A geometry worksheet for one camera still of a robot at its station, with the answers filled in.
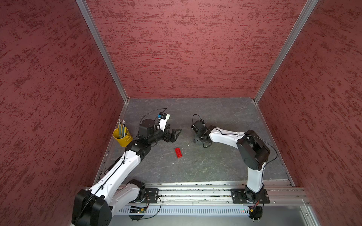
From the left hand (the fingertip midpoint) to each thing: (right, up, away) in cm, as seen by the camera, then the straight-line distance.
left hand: (174, 130), depth 77 cm
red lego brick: (+2, -16, +12) cm, 21 cm away
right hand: (+17, -10, +19) cm, 27 cm away
